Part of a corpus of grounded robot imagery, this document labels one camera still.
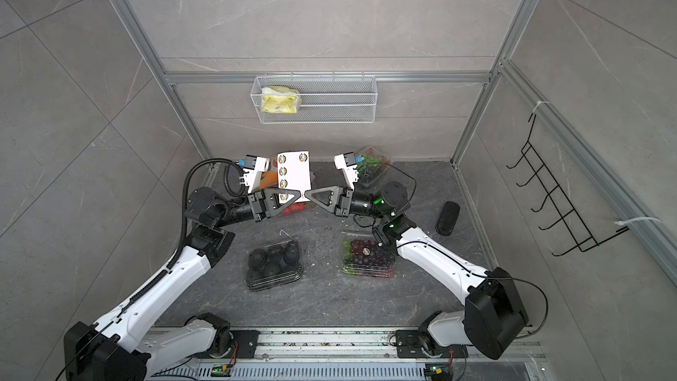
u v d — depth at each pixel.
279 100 0.86
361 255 0.84
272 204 0.56
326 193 0.57
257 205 0.54
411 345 0.73
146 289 0.44
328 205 0.58
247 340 0.74
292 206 0.57
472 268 0.45
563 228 0.64
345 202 0.55
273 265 0.84
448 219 0.99
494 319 0.40
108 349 0.37
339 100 1.00
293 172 0.59
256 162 0.56
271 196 0.56
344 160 0.57
